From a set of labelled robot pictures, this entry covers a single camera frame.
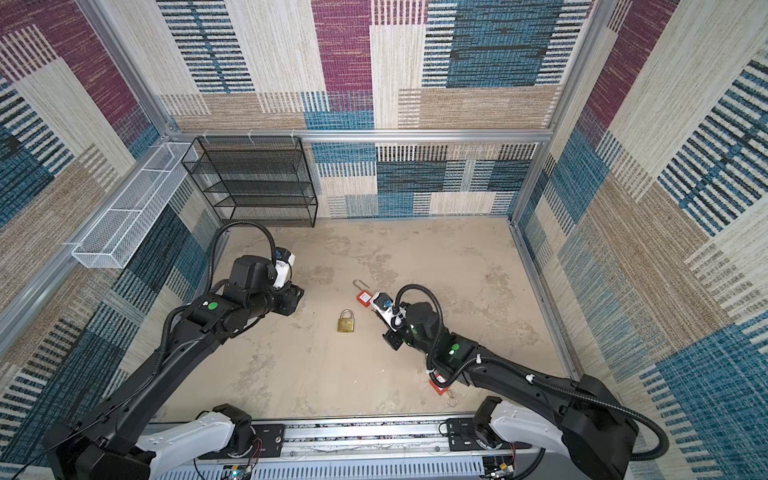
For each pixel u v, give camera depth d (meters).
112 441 0.38
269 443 0.73
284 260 0.67
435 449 0.73
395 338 0.70
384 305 0.65
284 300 0.68
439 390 0.80
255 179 1.09
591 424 0.41
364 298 0.97
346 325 0.92
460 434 0.73
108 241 0.70
